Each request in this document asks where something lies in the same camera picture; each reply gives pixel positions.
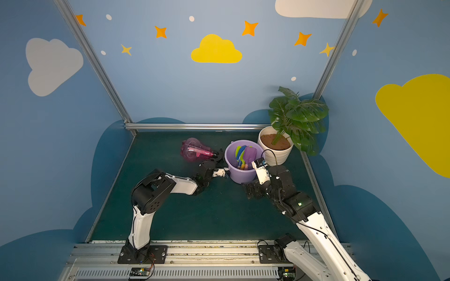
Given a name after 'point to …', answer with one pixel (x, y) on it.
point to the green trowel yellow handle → (237, 150)
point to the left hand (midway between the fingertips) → (210, 156)
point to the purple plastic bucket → (239, 155)
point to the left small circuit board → (138, 271)
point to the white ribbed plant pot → (275, 147)
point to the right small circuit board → (286, 273)
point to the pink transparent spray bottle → (192, 150)
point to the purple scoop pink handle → (249, 153)
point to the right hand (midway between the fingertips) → (254, 178)
